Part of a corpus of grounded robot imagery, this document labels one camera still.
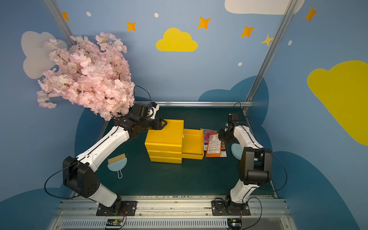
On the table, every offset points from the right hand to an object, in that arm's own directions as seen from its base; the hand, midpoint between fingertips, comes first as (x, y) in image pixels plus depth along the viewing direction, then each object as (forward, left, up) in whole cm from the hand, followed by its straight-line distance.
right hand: (223, 137), depth 93 cm
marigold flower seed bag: (-7, -1, -8) cm, 11 cm away
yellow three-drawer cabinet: (-15, +35, +12) cm, 40 cm away
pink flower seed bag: (+9, +10, -7) cm, 15 cm away
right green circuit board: (-46, -3, -12) cm, 47 cm away
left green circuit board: (-49, +58, -9) cm, 77 cm away
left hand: (-1, +38, +15) cm, 41 cm away
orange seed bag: (-4, +5, -5) cm, 9 cm away
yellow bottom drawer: (-16, +31, -4) cm, 36 cm away
